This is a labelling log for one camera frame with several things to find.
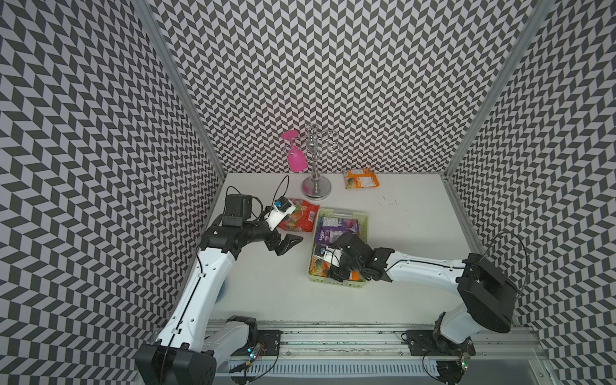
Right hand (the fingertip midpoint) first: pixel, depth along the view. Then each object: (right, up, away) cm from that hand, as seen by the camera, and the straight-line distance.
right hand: (331, 259), depth 84 cm
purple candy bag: (0, +10, +7) cm, 12 cm away
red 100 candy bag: (-11, +14, +12) cm, 21 cm away
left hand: (-13, +13, -12) cm, 22 cm away
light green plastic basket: (+11, +15, +21) cm, 28 cm away
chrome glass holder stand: (-5, +27, +28) cm, 39 cm away
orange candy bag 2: (+17, +32, +32) cm, 48 cm away
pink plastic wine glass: (-14, +39, +22) cm, 47 cm away
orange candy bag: (-4, -2, -2) cm, 5 cm away
